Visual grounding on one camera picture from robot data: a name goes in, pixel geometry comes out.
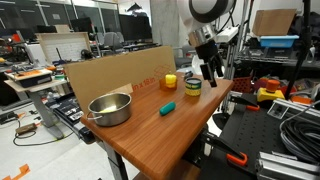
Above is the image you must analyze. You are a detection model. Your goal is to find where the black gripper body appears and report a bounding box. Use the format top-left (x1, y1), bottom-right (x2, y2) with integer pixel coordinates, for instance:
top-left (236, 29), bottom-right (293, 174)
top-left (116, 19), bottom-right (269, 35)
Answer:
top-left (194, 39), bottom-right (222, 66)

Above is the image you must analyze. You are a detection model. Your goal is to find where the yellow and green can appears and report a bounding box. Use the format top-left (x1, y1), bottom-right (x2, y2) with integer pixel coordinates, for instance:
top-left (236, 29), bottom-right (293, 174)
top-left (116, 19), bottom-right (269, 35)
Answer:
top-left (184, 77), bottom-right (203, 98)

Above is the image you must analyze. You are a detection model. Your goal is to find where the gray crumpled object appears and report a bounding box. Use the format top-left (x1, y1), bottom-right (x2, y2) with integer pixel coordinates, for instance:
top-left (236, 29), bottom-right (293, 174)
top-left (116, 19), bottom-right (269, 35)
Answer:
top-left (183, 70), bottom-right (195, 81)

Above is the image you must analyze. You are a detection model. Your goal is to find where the red plastic crate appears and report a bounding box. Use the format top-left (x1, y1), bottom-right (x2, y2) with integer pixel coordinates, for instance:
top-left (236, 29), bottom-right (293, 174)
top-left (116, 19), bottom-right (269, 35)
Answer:
top-left (231, 76), bottom-right (254, 95)

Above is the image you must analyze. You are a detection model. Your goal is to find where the yellow toy pepper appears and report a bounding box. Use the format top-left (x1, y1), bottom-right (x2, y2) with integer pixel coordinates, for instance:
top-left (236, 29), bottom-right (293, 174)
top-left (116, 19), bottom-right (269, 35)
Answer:
top-left (165, 73), bottom-right (178, 89)

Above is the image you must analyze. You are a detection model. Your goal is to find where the teal oval toy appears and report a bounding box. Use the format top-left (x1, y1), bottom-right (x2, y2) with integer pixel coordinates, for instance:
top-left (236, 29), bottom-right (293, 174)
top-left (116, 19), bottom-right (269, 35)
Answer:
top-left (158, 101), bottom-right (177, 117)

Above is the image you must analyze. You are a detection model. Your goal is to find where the yellow emergency stop button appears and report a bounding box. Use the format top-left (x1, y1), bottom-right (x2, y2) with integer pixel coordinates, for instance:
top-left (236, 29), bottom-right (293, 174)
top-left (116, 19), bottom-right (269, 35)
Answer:
top-left (256, 79), bottom-right (286, 103)

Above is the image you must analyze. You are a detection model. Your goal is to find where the blue plastic bin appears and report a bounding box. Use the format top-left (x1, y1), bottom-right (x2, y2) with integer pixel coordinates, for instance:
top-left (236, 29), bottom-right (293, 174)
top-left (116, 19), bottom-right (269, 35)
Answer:
top-left (258, 34), bottom-right (300, 49)

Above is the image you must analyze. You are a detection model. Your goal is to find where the brown cardboard box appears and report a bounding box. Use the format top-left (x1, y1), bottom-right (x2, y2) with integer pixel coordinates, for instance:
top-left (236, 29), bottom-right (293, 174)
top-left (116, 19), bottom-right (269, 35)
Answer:
top-left (251, 8), bottom-right (297, 37)

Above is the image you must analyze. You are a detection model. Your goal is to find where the black computer monitor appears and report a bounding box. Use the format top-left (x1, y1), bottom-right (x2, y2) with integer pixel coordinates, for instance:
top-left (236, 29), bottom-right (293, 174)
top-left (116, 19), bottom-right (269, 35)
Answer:
top-left (118, 13), bottom-right (153, 43)

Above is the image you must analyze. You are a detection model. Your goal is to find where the black tripod pole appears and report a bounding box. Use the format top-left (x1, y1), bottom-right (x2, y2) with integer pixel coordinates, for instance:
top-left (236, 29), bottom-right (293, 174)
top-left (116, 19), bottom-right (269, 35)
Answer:
top-left (284, 0), bottom-right (313, 101)

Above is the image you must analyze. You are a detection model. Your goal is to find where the gray office chair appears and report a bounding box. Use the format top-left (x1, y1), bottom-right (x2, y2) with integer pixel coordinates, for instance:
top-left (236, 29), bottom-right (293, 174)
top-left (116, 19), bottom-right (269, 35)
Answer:
top-left (102, 31), bottom-right (125, 52)

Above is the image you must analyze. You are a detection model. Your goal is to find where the large cardboard panel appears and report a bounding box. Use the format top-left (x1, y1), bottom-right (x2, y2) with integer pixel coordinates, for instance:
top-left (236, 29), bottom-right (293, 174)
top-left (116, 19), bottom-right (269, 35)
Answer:
top-left (63, 45), bottom-right (177, 115)

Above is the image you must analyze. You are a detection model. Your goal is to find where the stainless steel pot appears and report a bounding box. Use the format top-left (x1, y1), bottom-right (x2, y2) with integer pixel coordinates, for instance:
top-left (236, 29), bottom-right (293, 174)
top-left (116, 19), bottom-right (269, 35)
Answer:
top-left (86, 92), bottom-right (133, 128)

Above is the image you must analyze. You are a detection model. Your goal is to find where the silver aluminium extrusion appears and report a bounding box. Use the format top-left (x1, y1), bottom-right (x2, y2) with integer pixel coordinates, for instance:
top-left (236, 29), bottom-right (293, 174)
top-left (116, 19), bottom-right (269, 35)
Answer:
top-left (255, 151), bottom-right (320, 180)

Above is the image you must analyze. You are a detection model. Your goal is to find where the gray side table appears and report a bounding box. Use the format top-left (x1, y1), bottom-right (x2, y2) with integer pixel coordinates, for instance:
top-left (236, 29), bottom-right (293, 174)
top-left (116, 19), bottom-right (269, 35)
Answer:
top-left (4, 68), bottom-right (72, 140)

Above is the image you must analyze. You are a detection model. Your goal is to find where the dark box with orange lid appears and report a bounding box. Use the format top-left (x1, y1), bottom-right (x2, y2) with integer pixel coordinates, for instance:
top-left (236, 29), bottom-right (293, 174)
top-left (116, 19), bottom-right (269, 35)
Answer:
top-left (12, 68), bottom-right (54, 89)

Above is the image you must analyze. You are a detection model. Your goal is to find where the orange floor tape mark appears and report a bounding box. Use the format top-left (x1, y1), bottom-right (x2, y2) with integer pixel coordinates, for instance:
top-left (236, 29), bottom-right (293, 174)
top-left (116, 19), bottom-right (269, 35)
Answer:
top-left (1, 163), bottom-right (31, 180)

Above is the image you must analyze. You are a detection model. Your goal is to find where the orange handled black clamp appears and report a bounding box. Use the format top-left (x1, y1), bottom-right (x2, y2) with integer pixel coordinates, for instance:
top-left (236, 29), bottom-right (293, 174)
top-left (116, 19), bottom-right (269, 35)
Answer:
top-left (228, 94), bottom-right (261, 112)
top-left (200, 131), bottom-right (249, 167)

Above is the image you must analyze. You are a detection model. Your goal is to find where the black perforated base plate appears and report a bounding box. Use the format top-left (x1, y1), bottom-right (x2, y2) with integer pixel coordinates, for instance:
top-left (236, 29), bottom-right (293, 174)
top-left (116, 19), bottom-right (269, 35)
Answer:
top-left (199, 96), bottom-right (320, 180)

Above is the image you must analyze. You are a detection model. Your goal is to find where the black cable bundle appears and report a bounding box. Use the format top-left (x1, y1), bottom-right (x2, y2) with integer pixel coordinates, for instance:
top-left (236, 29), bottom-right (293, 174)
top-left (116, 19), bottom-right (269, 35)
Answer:
top-left (279, 114), bottom-right (320, 165)

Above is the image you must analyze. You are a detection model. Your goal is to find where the white pegboard in frame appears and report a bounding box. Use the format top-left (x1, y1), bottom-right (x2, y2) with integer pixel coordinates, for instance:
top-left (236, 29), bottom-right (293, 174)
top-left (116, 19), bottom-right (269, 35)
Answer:
top-left (35, 31), bottom-right (92, 65)

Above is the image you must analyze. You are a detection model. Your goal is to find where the power brick with cable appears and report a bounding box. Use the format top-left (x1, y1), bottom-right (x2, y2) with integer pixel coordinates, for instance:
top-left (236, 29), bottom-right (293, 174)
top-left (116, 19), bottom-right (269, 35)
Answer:
top-left (12, 121), bottom-right (74, 147)

